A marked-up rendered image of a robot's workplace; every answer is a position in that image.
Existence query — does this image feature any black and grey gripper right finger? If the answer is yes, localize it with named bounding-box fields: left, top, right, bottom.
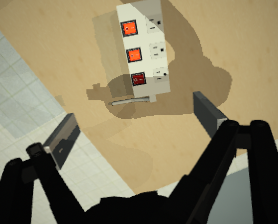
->
left=146, top=91, right=278, bottom=224

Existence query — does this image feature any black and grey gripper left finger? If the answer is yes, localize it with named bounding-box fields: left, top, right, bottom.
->
left=0, top=113, right=93, bottom=224

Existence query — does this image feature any white power strip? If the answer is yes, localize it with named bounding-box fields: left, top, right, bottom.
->
left=112, top=0, right=170, bottom=105

